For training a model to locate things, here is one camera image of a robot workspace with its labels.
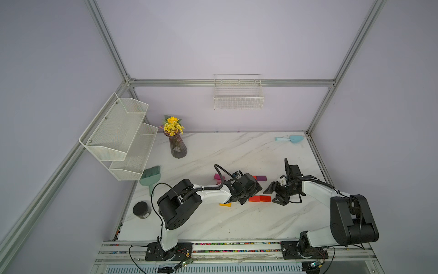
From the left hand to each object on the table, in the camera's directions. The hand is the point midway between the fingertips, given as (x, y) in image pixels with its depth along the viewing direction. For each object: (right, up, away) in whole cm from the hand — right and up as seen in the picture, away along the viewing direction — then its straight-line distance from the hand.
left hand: (256, 192), depth 87 cm
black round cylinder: (-57, -7, -7) cm, 58 cm away
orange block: (-15, -7, 0) cm, 16 cm away
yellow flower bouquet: (-45, +35, +1) cm, 57 cm away
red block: (-1, -4, +1) cm, 4 cm away
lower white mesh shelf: (-60, +13, -11) cm, 63 cm away
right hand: (+7, -3, 0) cm, 7 cm away
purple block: (+5, +6, +8) cm, 11 cm away
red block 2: (+5, -4, +1) cm, 6 cm away
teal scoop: (+32, +30, +30) cm, 53 cm away
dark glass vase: (-45, +24, +13) cm, 52 cm away
